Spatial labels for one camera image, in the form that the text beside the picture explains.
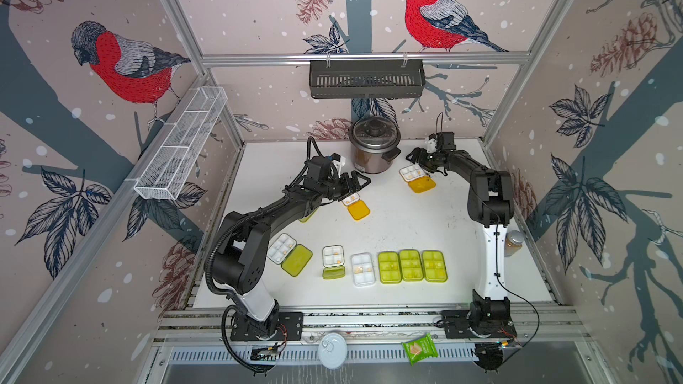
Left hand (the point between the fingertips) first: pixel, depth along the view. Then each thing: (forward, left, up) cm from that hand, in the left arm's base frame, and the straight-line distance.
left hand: (368, 181), depth 85 cm
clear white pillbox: (-23, +2, -18) cm, 29 cm away
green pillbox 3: (-19, +25, -17) cm, 36 cm away
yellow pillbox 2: (+14, -22, -17) cm, 31 cm away
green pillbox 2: (-21, -21, -17) cm, 35 cm away
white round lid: (-44, +11, -12) cm, 47 cm away
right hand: (+24, -21, -15) cm, 35 cm away
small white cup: (-17, -44, -8) cm, 48 cm away
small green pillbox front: (-19, +11, -17) cm, 28 cm away
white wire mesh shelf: (+5, +57, +13) cm, 59 cm away
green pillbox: (-5, +24, -18) cm, 30 cm away
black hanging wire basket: (+42, 0, +11) cm, 43 cm away
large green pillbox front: (-21, -14, -17) cm, 31 cm away
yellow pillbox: (0, +3, -18) cm, 18 cm away
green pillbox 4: (-22, -7, -17) cm, 29 cm away
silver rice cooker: (+19, -3, -1) cm, 19 cm away
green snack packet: (-44, -13, -15) cm, 48 cm away
